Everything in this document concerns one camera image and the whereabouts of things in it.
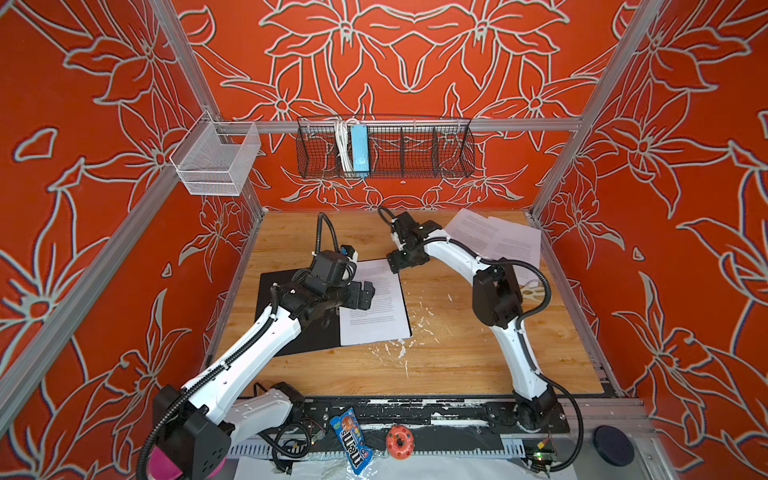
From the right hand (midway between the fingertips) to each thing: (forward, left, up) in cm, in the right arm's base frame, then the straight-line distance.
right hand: (399, 260), depth 99 cm
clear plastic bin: (+22, +59, +27) cm, 68 cm away
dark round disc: (-52, -48, -4) cm, 71 cm away
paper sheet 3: (+11, -44, -5) cm, 45 cm away
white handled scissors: (-11, -44, -5) cm, 46 cm away
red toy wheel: (-51, +2, -2) cm, 51 cm away
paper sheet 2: (+17, -31, -5) cm, 36 cm away
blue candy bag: (-48, +15, -3) cm, 50 cm away
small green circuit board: (-54, -31, -6) cm, 63 cm away
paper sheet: (-19, +5, -4) cm, 20 cm away
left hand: (-18, +12, +14) cm, 26 cm away
